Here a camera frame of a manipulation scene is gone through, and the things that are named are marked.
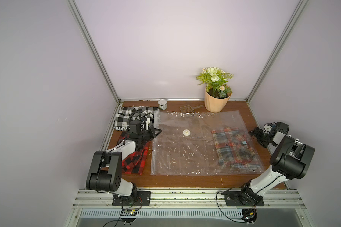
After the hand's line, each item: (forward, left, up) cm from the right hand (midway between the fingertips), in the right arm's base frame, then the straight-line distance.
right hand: (259, 131), depth 93 cm
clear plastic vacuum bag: (-8, +38, -3) cm, 39 cm away
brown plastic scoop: (+23, +47, -4) cm, 53 cm away
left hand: (-5, +65, +8) cm, 65 cm away
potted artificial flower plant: (+29, +25, +9) cm, 39 cm away
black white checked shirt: (+11, +99, -2) cm, 99 cm away
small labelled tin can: (+24, +68, +2) cm, 72 cm away
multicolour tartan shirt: (-12, +18, -3) cm, 22 cm away
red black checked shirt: (-22, +81, -2) cm, 84 cm away
